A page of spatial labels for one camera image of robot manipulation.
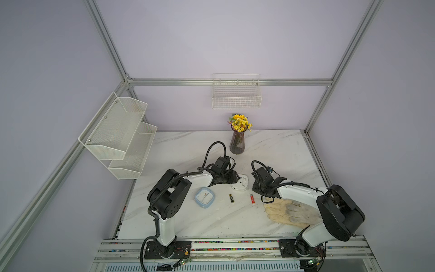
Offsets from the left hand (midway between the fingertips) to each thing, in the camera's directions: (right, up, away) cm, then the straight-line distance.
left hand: (235, 180), depth 94 cm
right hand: (+13, -5, -1) cm, 14 cm away
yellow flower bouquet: (+2, +32, -3) cm, 32 cm away
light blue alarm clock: (-17, -8, -7) cm, 20 cm away
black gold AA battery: (-3, -9, -5) cm, 11 cm away
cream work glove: (+28, -14, -11) cm, 33 cm away
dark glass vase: (+2, +20, +9) cm, 22 cm away
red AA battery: (+8, -9, -5) cm, 13 cm away
